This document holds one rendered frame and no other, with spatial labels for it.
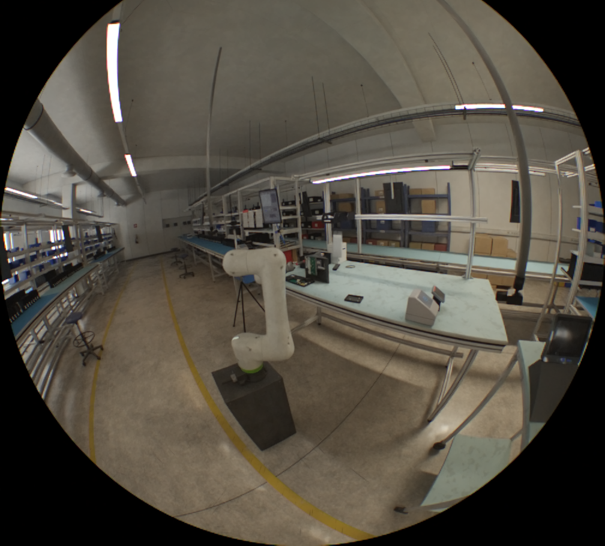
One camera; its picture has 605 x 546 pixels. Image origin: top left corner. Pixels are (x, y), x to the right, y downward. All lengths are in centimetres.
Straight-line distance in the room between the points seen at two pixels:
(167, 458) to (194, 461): 24
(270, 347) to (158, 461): 156
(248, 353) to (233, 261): 41
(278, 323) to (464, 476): 147
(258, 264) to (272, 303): 17
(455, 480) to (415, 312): 115
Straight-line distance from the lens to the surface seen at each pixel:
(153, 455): 202
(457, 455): 150
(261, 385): 100
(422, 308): 101
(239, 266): 79
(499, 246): 436
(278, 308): 79
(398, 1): 261
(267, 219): 277
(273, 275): 76
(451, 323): 112
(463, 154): 135
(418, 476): 171
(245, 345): 87
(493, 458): 162
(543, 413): 78
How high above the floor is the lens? 158
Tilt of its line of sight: 10 degrees down
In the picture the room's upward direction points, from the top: 4 degrees counter-clockwise
